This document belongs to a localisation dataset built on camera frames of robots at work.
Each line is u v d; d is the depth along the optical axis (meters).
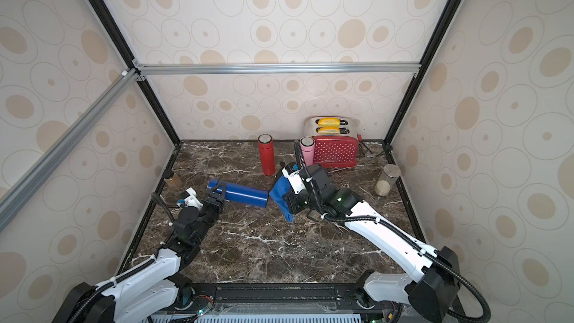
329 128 0.98
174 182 0.97
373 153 1.13
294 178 0.66
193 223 0.61
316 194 0.54
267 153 0.97
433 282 0.38
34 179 0.55
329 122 1.01
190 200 0.74
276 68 1.17
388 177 0.90
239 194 0.79
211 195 0.73
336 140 0.97
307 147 0.91
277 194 0.73
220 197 0.73
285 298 0.74
